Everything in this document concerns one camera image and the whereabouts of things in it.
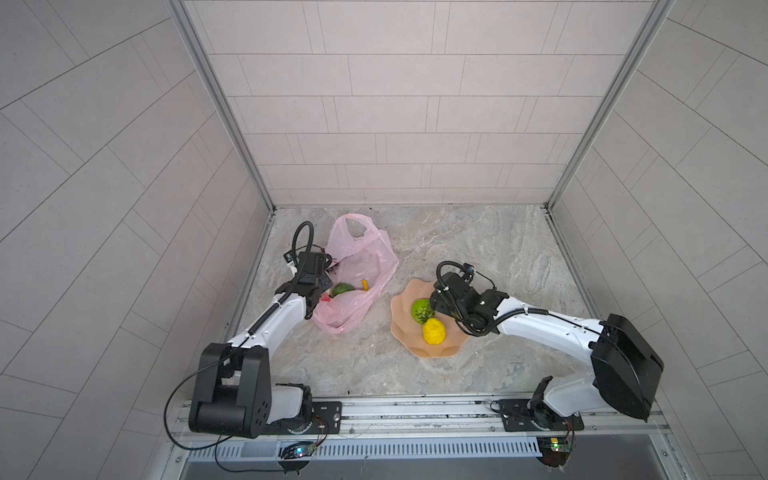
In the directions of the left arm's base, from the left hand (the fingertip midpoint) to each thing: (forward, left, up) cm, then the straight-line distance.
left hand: (325, 272), depth 90 cm
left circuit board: (-43, 0, -3) cm, 43 cm away
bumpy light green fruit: (-12, -29, 0) cm, 31 cm away
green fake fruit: (-4, -5, -2) cm, 7 cm away
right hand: (-9, -33, -2) cm, 35 cm away
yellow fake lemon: (-17, -32, -1) cm, 36 cm away
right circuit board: (-43, -59, -6) cm, 73 cm away
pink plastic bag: (+11, -10, -7) cm, 16 cm away
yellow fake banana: (-1, -12, -6) cm, 13 cm away
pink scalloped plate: (-17, -26, -4) cm, 31 cm away
